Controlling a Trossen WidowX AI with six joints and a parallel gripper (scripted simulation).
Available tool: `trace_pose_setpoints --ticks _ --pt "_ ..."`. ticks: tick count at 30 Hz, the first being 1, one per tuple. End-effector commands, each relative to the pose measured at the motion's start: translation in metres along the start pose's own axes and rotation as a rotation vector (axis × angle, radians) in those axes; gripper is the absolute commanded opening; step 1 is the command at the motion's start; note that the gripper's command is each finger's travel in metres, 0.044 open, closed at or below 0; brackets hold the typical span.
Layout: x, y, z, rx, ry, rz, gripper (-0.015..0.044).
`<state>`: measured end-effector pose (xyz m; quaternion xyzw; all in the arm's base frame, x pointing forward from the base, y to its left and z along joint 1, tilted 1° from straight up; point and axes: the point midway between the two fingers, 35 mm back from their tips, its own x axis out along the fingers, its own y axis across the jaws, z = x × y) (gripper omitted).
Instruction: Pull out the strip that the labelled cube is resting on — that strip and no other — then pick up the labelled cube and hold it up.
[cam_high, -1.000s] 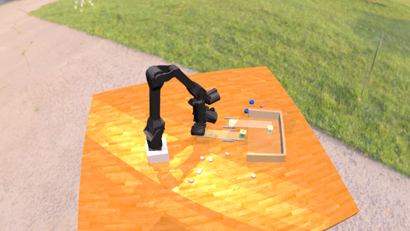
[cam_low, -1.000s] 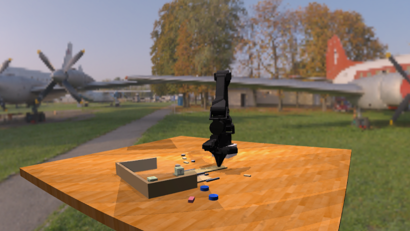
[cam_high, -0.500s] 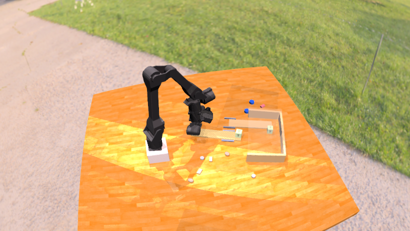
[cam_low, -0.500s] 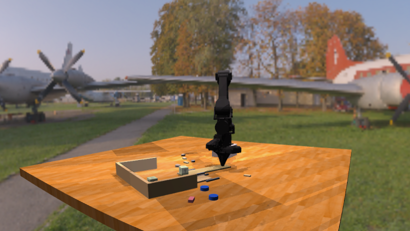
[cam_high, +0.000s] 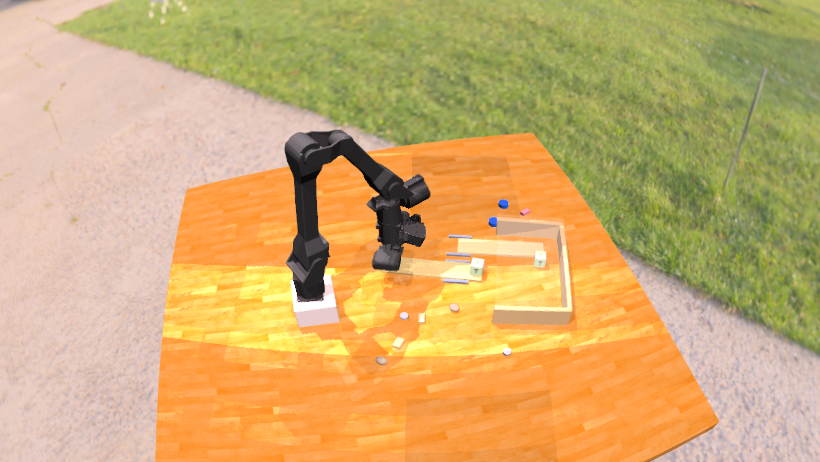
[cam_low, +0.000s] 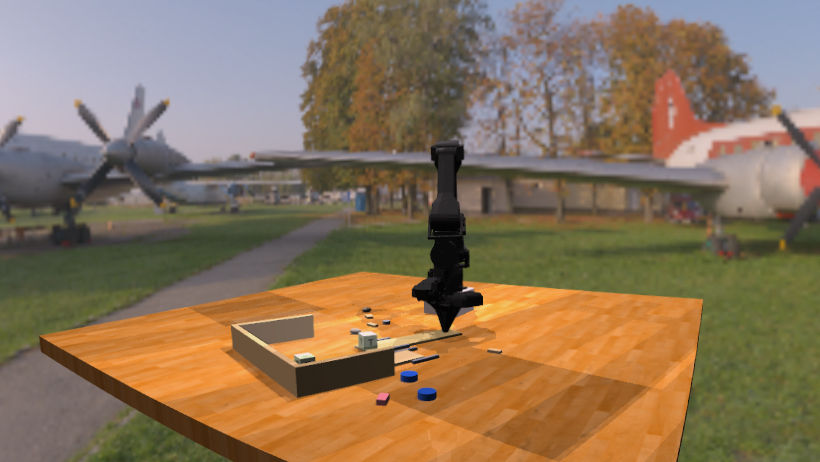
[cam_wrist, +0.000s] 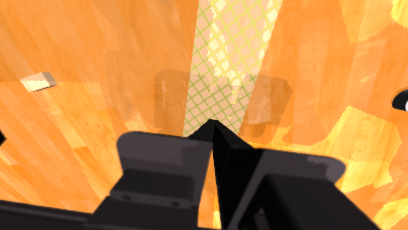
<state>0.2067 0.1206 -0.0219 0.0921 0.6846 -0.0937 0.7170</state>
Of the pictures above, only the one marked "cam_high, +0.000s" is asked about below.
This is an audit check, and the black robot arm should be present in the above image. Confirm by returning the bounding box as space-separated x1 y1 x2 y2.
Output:
284 130 431 303

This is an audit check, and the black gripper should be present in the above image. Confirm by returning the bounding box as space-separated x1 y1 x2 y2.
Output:
371 210 410 272

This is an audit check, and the brown open-top box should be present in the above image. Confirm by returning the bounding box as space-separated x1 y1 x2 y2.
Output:
492 214 573 326

